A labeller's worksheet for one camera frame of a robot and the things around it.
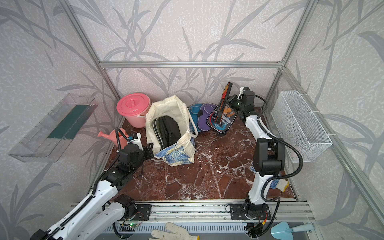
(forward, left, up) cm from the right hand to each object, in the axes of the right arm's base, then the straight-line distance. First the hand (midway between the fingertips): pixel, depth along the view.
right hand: (224, 95), depth 90 cm
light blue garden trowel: (-64, -23, -27) cm, 73 cm away
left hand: (-28, +40, -9) cm, 50 cm away
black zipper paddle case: (-9, +34, -27) cm, 44 cm away
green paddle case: (-13, +40, -12) cm, 44 cm away
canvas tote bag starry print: (-30, +25, -13) cm, 41 cm away
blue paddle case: (+11, +20, -23) cm, 33 cm away
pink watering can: (-18, +69, -15) cm, 73 cm away
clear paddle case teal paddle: (+5, -6, -25) cm, 26 cm away
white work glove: (-65, +28, -26) cm, 76 cm away
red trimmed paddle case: (+4, -1, -1) cm, 4 cm away
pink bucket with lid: (0, +59, -9) cm, 59 cm away
